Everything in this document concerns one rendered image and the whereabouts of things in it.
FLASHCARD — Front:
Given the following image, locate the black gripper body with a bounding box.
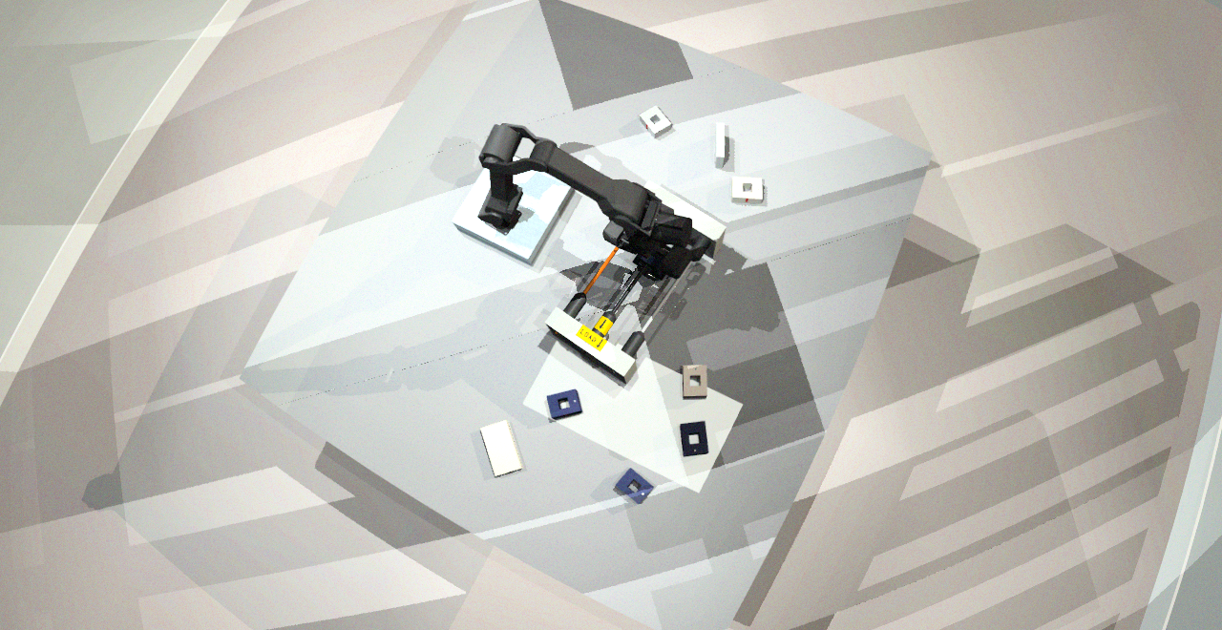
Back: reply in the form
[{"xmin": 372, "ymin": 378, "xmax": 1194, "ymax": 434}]
[{"xmin": 602, "ymin": 220, "xmax": 692, "ymax": 280}]

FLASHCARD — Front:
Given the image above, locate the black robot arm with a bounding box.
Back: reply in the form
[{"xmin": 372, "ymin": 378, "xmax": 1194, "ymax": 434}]
[{"xmin": 477, "ymin": 123, "xmax": 692, "ymax": 247}]

